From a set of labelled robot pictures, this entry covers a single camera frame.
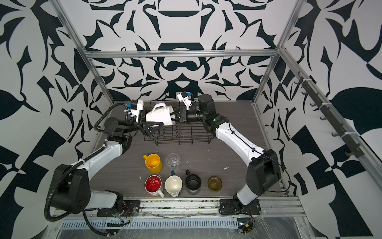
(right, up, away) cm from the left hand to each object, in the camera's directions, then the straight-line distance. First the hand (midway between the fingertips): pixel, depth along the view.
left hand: (162, 115), depth 65 cm
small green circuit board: (+38, -52, +6) cm, 64 cm away
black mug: (+13, -37, +17) cm, 43 cm away
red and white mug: (-8, -37, +16) cm, 41 cm away
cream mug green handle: (+3, -37, +15) cm, 40 cm away
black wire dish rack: (+4, -11, +35) cm, 37 cm away
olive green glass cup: (+25, -37, +16) cm, 47 cm away
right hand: (+2, -1, +2) cm, 3 cm away
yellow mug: (-10, -27, +23) cm, 37 cm away
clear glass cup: (+1, -27, +24) cm, 36 cm away
